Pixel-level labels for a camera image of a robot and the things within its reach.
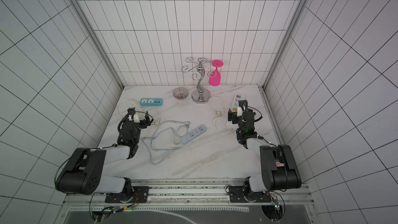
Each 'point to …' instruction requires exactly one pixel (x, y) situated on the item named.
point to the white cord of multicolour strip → (218, 113)
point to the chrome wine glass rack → (199, 96)
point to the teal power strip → (151, 101)
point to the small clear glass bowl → (180, 93)
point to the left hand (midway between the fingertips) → (139, 114)
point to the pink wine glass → (215, 78)
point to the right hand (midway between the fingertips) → (240, 106)
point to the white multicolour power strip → (237, 97)
